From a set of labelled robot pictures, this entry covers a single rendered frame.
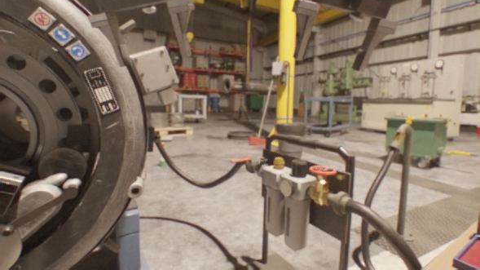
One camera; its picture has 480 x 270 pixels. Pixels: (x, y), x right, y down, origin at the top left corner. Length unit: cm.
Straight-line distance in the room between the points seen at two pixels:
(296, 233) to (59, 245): 61
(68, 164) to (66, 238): 16
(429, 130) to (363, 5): 280
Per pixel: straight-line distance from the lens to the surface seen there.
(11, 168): 69
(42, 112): 74
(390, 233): 65
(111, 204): 65
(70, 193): 63
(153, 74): 66
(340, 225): 77
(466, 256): 50
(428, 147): 321
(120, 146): 62
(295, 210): 77
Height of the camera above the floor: 69
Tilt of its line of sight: 4 degrees down
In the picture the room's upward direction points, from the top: 1 degrees clockwise
